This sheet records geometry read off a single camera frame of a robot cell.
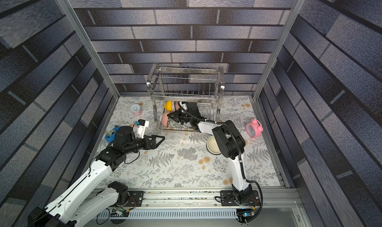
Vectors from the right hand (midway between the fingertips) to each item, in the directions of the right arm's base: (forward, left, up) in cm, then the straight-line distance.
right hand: (166, 114), depth 91 cm
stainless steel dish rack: (+27, -10, +1) cm, 29 cm away
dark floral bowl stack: (-15, -29, -13) cm, 35 cm away
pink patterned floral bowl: (-2, +1, -1) cm, 3 cm away
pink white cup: (+10, +24, -8) cm, 27 cm away
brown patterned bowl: (+10, -5, -3) cm, 12 cm away
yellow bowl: (+11, +1, -5) cm, 12 cm away
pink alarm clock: (-6, -55, -7) cm, 56 cm away
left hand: (-19, 0, +5) cm, 20 cm away
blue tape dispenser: (-11, +36, -9) cm, 39 cm away
